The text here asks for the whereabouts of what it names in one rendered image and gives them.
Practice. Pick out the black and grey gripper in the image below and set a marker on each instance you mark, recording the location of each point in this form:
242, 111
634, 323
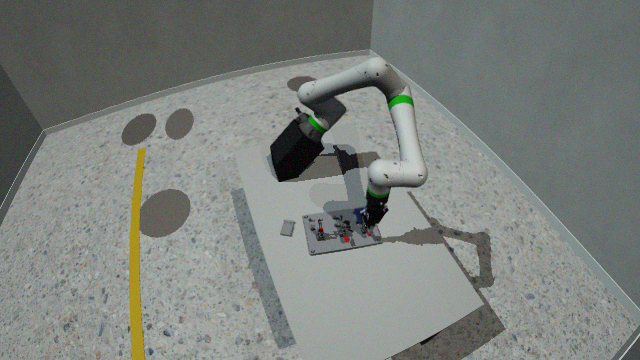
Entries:
373, 215

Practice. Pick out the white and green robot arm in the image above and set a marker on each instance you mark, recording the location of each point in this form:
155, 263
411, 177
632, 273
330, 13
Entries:
410, 170

